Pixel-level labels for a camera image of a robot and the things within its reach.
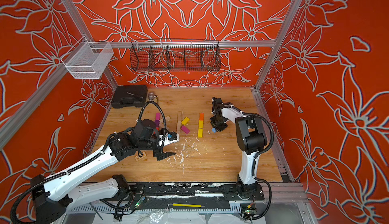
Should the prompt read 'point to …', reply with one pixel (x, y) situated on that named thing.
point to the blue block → (214, 130)
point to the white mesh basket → (87, 60)
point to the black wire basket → (175, 55)
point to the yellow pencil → (188, 205)
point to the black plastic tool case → (129, 96)
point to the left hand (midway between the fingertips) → (173, 140)
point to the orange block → (201, 116)
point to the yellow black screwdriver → (95, 210)
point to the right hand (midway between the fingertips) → (213, 125)
